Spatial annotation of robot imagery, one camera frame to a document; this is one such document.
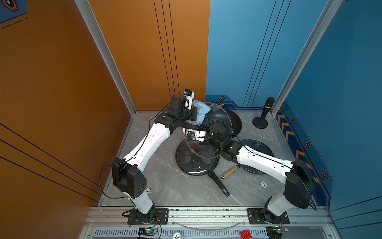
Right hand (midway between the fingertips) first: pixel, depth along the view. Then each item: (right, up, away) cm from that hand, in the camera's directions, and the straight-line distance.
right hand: (199, 124), depth 78 cm
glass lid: (-2, -24, +21) cm, 32 cm away
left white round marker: (-28, -37, +4) cm, 47 cm away
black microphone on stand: (+47, +1, +30) cm, 56 cm away
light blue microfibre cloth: (+1, +7, -4) cm, 8 cm away
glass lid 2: (+16, +2, +37) cm, 40 cm away
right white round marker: (+37, -34, +5) cm, 50 cm away
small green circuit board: (-25, -52, -7) cm, 58 cm away
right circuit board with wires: (+38, -50, -9) cm, 63 cm away
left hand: (-1, +9, +1) cm, 9 cm away
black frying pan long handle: (+8, -29, +5) cm, 31 cm away
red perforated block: (+21, -51, -10) cm, 56 cm away
